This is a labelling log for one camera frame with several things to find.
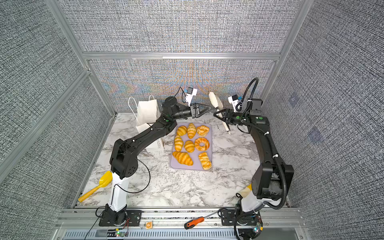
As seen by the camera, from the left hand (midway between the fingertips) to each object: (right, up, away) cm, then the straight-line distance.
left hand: (210, 108), depth 73 cm
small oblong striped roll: (-18, -20, +26) cm, 37 cm away
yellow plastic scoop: (-58, -39, +13) cm, 72 cm away
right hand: (+4, -3, +6) cm, 8 cm away
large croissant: (-14, -28, +17) cm, 35 cm away
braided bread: (-1, -29, +16) cm, 33 cm away
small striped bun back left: (-16, -11, +30) cm, 36 cm away
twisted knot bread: (-1, -11, +31) cm, 33 cm away
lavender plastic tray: (-6, -32, +18) cm, 37 cm away
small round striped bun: (-11, -21, +23) cm, 33 cm away
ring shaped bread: (-2, -18, +27) cm, 33 cm away
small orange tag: (-29, -56, -2) cm, 63 cm away
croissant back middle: (-9, -11, +30) cm, 34 cm away
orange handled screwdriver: (-9, -54, -3) cm, 55 cm away
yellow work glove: (+20, -44, +8) cm, 50 cm away
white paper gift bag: (-39, +1, +25) cm, 46 cm away
